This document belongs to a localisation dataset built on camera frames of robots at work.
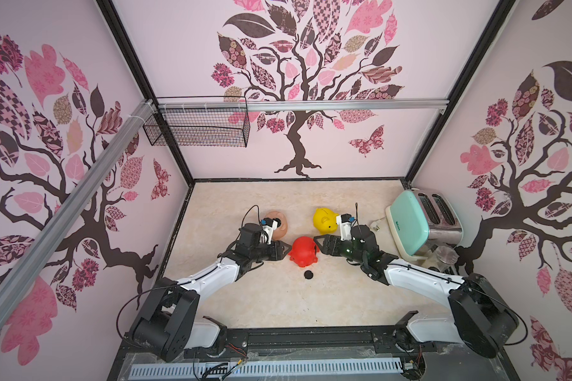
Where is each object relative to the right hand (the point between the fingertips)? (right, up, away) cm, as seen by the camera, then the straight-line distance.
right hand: (321, 237), depth 84 cm
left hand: (-12, -6, +1) cm, 13 cm away
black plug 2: (-4, -15, +5) cm, 17 cm away
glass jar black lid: (+40, -6, -6) cm, 41 cm away
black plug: (-16, +5, +11) cm, 20 cm away
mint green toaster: (+36, +6, 0) cm, 37 cm away
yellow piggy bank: (+3, +5, +10) cm, 11 cm away
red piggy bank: (-6, -6, +3) cm, 9 cm away
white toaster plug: (+26, +3, +17) cm, 31 cm away
